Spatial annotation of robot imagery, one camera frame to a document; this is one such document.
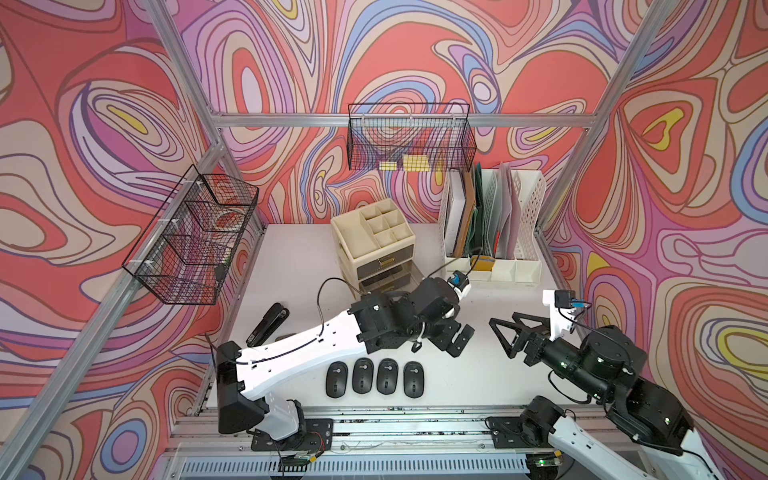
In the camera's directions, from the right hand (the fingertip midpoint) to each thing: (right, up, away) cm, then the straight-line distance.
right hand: (501, 327), depth 61 cm
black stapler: (-60, -7, +29) cm, 67 cm away
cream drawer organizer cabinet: (-28, +19, +21) cm, 40 cm away
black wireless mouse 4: (-17, -19, +19) cm, 31 cm away
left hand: (-8, +1, +2) cm, 8 cm away
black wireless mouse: (-38, -19, +19) cm, 47 cm away
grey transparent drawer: (-24, +13, +21) cm, 35 cm away
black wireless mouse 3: (-24, -18, +19) cm, 36 cm away
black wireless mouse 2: (-30, -18, +20) cm, 41 cm away
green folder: (+4, +21, +30) cm, 37 cm away
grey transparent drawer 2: (-18, +11, +34) cm, 40 cm away
